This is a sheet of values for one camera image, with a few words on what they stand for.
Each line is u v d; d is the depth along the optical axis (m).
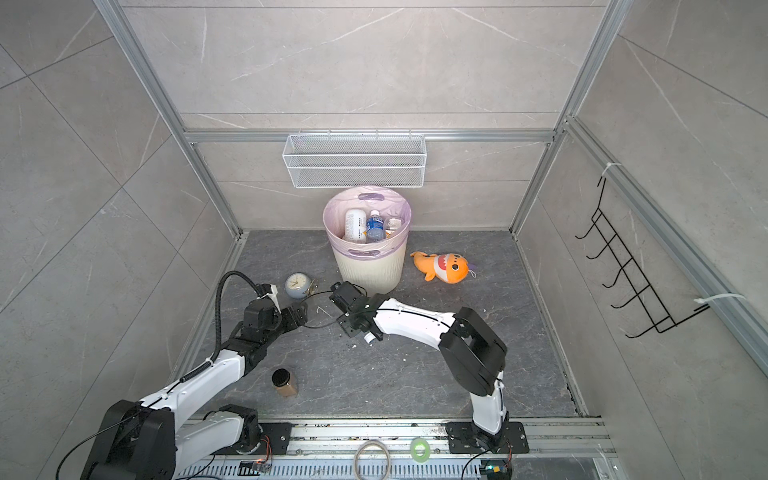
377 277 0.90
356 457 0.70
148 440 0.40
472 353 0.48
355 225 0.88
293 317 0.77
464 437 0.73
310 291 0.99
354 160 1.01
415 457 0.71
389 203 0.94
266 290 0.77
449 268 0.98
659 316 0.59
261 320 0.66
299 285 0.99
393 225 0.90
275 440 0.73
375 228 0.93
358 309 0.66
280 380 0.74
